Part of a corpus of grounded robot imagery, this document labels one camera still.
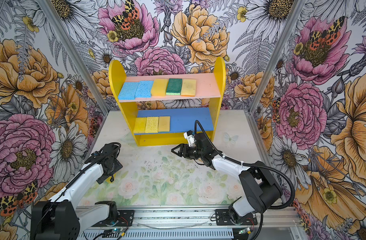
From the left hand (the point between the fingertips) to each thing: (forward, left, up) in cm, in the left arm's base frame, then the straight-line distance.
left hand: (109, 175), depth 82 cm
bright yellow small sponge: (+27, -14, +10) cm, 32 cm away
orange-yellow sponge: (+28, -28, +10) cm, 41 cm away
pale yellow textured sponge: (+27, -21, +10) cm, 36 cm away
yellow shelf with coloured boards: (+60, -22, -7) cm, 64 cm away
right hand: (+7, -36, +8) cm, 37 cm away
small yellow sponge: (-5, -4, +7) cm, 9 cm away
